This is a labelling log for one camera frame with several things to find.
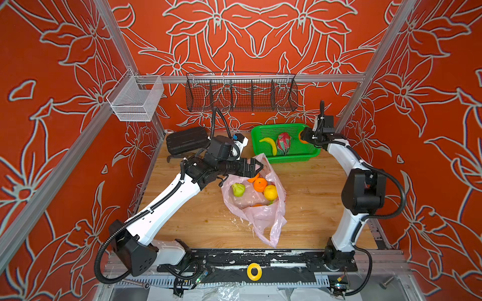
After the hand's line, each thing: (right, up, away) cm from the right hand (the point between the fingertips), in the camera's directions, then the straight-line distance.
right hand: (306, 131), depth 94 cm
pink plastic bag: (-24, -35, -4) cm, 43 cm away
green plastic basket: (+1, -10, +16) cm, 19 cm away
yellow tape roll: (-28, -57, -26) cm, 69 cm away
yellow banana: (-15, -4, +18) cm, 24 cm away
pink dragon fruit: (-10, -6, +9) cm, 15 cm away
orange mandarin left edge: (-28, -25, -2) cm, 38 cm away
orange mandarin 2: (-25, -27, -3) cm, 37 cm away
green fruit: (-35, -29, -6) cm, 46 cm away
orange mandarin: (-5, -5, -6) cm, 9 cm away
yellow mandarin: (-20, -29, -9) cm, 37 cm away
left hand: (-29, -14, -25) cm, 41 cm away
